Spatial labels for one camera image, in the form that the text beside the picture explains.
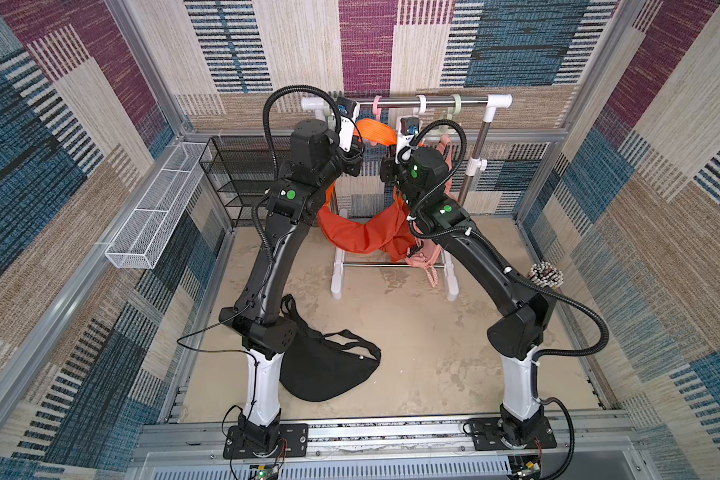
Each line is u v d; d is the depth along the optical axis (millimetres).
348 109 537
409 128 584
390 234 831
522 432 639
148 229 939
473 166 793
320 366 851
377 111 676
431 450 727
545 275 813
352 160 550
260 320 482
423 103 663
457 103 662
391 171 661
